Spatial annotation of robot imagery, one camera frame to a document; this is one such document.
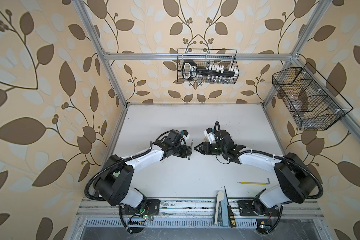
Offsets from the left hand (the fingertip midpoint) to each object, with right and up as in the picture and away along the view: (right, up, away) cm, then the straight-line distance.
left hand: (192, 151), depth 84 cm
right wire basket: (+59, +26, -12) cm, 66 cm away
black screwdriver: (+18, -29, -15) cm, 37 cm away
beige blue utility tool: (+13, -28, -15) cm, 34 cm away
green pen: (-1, +2, +2) cm, 3 cm away
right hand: (+3, +1, 0) cm, 3 cm away
